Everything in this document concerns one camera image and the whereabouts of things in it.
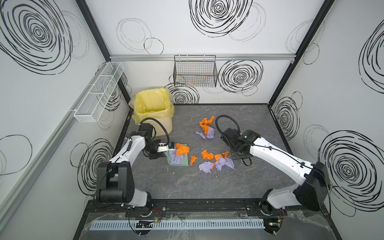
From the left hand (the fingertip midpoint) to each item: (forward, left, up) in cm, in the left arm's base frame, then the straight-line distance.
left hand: (163, 149), depth 88 cm
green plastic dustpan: (-6, -13, -3) cm, 14 cm away
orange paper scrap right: (+1, -11, -1) cm, 11 cm away
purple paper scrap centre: (-7, -26, -6) cm, 27 cm away
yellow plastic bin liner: (+28, +8, +10) cm, 31 cm away
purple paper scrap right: (+14, -29, -4) cm, 33 cm away
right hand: (-5, -42, +6) cm, 42 cm away
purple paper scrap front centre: (-4, -35, -4) cm, 36 cm away
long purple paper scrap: (-5, -8, -1) cm, 9 cm away
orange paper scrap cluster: (+24, -25, -5) cm, 35 cm away
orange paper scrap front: (0, -26, -6) cm, 27 cm away
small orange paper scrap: (-3, -18, -5) cm, 19 cm away
